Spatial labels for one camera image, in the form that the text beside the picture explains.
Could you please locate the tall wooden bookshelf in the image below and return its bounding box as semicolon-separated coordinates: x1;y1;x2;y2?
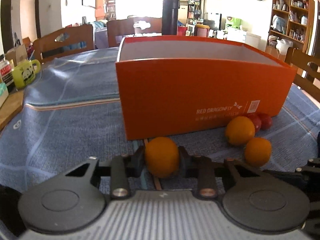
105;0;117;20

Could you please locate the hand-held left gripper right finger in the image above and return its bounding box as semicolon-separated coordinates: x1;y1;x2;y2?
177;146;263;198

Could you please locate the blue patterned tablecloth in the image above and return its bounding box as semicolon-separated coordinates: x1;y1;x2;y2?
0;47;320;240

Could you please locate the small orange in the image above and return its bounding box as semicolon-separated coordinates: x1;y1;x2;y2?
244;137;272;168

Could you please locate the wooden cutting board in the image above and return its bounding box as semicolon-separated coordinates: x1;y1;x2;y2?
0;90;25;131

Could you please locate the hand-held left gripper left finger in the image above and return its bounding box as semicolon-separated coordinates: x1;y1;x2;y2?
64;146;147;200

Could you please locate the wooden chair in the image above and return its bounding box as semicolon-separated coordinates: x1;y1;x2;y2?
32;24;94;62
284;47;320;97
107;17;163;48

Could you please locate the dark bookshelf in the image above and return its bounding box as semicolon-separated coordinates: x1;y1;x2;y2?
186;0;206;19

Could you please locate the green plastic container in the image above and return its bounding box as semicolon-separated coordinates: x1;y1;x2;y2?
225;16;242;29

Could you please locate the black monitor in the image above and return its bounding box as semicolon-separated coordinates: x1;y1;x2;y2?
204;12;222;30

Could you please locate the teal white tissue box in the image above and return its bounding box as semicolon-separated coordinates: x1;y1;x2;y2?
0;82;9;108

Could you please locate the white plastic bag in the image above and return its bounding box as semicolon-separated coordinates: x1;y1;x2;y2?
276;39;294;56

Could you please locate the white standing air conditioner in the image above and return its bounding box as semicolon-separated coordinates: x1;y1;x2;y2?
179;1;188;20

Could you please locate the black thermos flask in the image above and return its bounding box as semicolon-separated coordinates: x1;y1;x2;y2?
162;0;180;36

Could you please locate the clear bottle with black cap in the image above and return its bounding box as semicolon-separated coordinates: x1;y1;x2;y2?
0;60;15;93

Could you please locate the orange cabinet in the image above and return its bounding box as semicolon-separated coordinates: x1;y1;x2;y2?
96;0;106;19

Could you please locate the white storage box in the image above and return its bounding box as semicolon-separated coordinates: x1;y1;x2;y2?
227;27;262;47

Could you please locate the brown paper bag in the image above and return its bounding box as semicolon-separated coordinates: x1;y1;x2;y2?
5;44;27;65

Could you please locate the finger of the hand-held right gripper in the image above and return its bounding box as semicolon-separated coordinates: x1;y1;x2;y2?
264;158;320;189

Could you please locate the orange cardboard box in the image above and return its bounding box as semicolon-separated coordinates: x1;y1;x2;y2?
115;36;297;140

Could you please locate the wooden display shelf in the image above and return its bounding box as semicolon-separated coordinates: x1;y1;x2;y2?
267;0;315;55

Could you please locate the dark red canister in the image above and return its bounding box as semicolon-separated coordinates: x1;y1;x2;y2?
195;24;210;37

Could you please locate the green panda mug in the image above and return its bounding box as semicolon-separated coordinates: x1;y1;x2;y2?
12;59;41;89

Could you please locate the large orange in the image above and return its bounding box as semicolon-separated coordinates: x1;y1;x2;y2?
225;116;256;147
145;137;180;179

